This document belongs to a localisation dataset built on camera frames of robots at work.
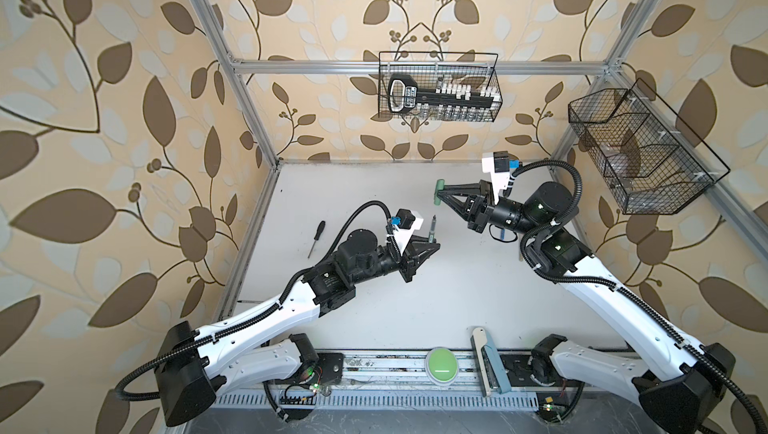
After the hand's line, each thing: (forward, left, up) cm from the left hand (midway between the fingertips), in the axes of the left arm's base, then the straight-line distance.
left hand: (439, 244), depth 63 cm
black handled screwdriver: (+19, +36, -29) cm, 50 cm away
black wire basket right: (+22, -53, +5) cm, 57 cm away
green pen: (+1, +2, +2) cm, 3 cm away
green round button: (-18, -3, -30) cm, 36 cm away
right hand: (+4, +1, +11) cm, 12 cm away
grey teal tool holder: (-20, -14, -27) cm, 36 cm away
